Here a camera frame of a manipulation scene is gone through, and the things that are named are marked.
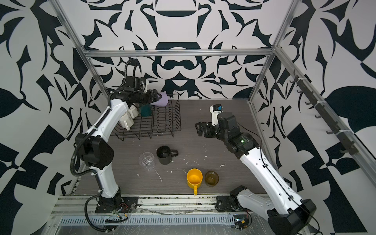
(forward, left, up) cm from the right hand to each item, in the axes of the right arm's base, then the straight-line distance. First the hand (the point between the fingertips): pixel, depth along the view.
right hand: (203, 122), depth 72 cm
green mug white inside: (+29, +38, -24) cm, 53 cm away
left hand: (+21, +26, -1) cm, 33 cm away
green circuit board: (-37, -18, -29) cm, 51 cm away
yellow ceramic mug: (-18, +4, -27) cm, 33 cm away
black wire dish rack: (+17, +24, -22) cm, 37 cm away
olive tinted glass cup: (-18, -5, -27) cm, 33 cm away
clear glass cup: (-8, +32, -27) cm, 43 cm away
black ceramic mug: (-6, +21, -24) cm, 32 cm away
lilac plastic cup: (+18, +22, -3) cm, 28 cm away
